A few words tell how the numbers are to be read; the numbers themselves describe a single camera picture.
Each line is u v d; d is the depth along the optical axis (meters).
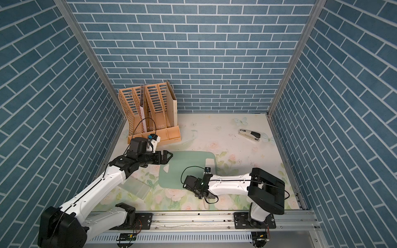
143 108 0.84
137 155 0.61
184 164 0.92
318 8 0.71
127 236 0.72
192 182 0.64
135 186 0.85
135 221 0.70
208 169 0.77
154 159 0.72
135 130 1.12
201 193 0.58
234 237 0.71
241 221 0.74
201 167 0.75
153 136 0.72
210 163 0.93
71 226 0.38
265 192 0.44
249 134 1.05
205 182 0.59
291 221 0.75
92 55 0.87
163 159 0.72
